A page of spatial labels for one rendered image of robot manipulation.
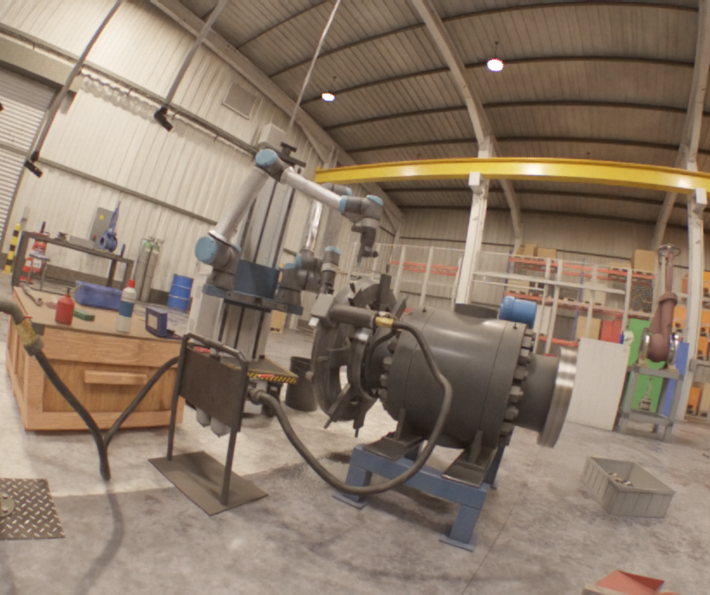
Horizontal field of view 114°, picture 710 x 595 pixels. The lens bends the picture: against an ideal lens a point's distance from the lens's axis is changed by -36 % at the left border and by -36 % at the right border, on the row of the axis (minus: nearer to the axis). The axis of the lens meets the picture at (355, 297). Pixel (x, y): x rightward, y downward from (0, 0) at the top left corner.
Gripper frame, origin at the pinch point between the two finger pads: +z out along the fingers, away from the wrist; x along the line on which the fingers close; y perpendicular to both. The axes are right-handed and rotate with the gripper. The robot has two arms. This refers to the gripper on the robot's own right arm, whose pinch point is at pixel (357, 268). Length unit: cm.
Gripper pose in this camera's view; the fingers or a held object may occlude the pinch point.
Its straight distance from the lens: 175.4
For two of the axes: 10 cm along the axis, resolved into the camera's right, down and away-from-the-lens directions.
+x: -4.3, -0.8, 9.0
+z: -1.8, 9.8, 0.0
